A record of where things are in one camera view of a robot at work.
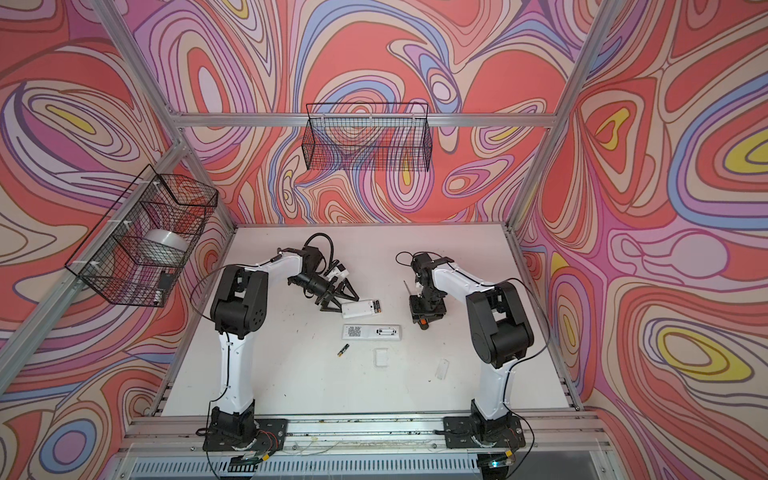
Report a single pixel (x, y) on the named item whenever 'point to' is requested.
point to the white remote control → (371, 332)
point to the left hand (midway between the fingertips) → (351, 301)
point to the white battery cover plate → (357, 309)
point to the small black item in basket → (165, 280)
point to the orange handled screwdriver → (423, 322)
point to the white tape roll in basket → (163, 246)
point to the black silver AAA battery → (343, 350)
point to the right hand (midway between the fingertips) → (425, 323)
